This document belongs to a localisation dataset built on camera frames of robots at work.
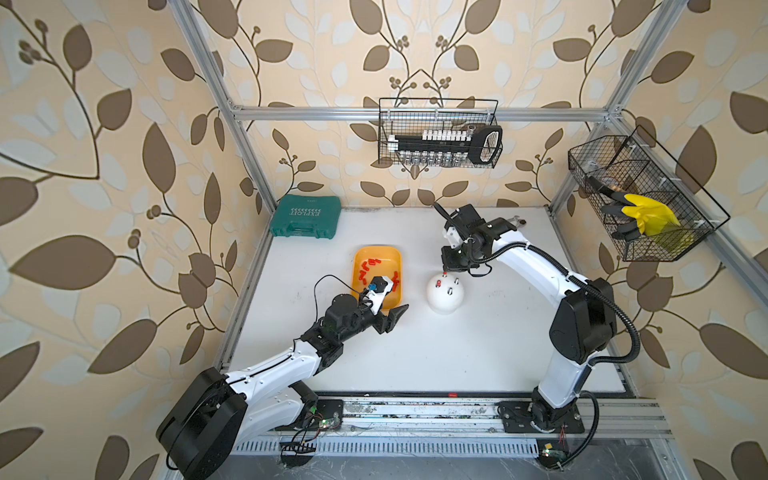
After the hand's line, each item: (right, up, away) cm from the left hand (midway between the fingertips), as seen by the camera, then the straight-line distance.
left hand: (394, 294), depth 79 cm
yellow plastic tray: (-1, +8, +23) cm, 25 cm away
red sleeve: (+13, +2, +8) cm, 16 cm away
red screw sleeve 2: (-11, +2, +22) cm, 25 cm away
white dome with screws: (+15, -1, +6) cm, 16 cm away
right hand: (+15, +6, +9) cm, 18 cm away
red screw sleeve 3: (0, 0, +20) cm, 20 cm away
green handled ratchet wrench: (+50, +21, +37) cm, 66 cm away
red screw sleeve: (-8, +6, +26) cm, 28 cm away
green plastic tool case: (-37, +24, +34) cm, 55 cm away
